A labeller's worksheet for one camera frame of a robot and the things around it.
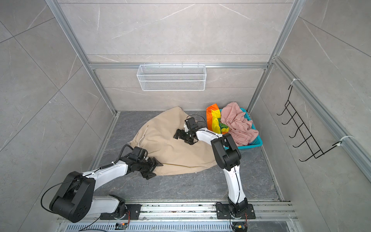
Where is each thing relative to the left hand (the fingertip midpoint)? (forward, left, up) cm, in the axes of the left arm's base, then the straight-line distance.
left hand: (161, 165), depth 86 cm
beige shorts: (+21, +4, -2) cm, 21 cm away
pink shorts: (+22, -53, +7) cm, 58 cm away
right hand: (+20, -11, -1) cm, 23 cm away
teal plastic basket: (+38, -43, +8) cm, 58 cm away
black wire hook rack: (-4, -70, +30) cm, 76 cm away
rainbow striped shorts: (+28, -36, +6) cm, 46 cm away
